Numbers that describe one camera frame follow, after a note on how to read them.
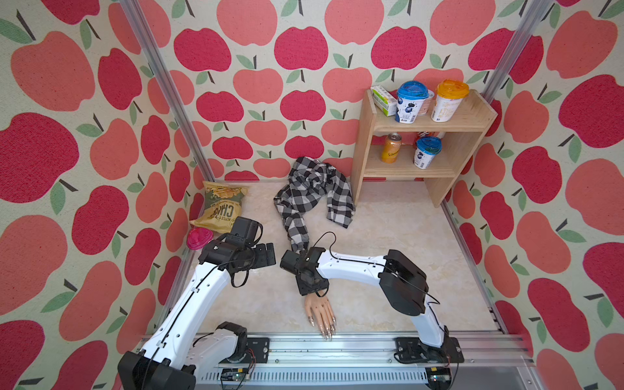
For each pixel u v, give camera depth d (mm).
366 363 1056
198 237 892
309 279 630
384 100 821
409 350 733
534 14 703
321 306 800
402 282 539
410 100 735
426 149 906
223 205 1014
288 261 712
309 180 1105
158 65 803
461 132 904
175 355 383
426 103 807
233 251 508
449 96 734
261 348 746
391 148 932
